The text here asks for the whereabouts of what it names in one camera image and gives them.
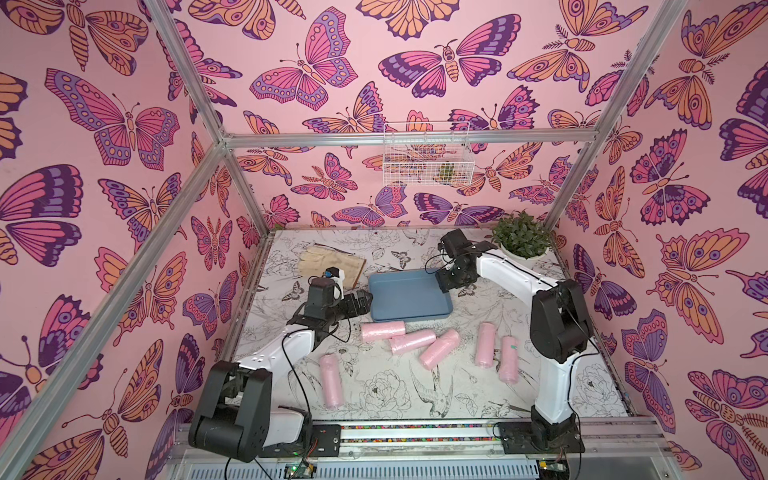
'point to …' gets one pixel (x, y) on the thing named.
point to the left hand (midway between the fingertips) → (364, 295)
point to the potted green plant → (523, 240)
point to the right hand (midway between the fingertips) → (444, 282)
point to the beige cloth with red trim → (314, 259)
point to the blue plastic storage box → (407, 295)
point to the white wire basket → (427, 154)
